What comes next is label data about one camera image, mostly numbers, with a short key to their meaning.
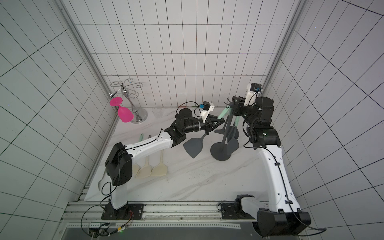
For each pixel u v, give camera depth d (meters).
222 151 0.94
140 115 1.14
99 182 0.81
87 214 0.69
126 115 0.95
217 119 0.67
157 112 1.11
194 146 0.75
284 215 0.36
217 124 0.68
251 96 0.56
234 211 0.73
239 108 0.58
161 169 0.85
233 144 0.81
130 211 0.72
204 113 0.64
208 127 0.63
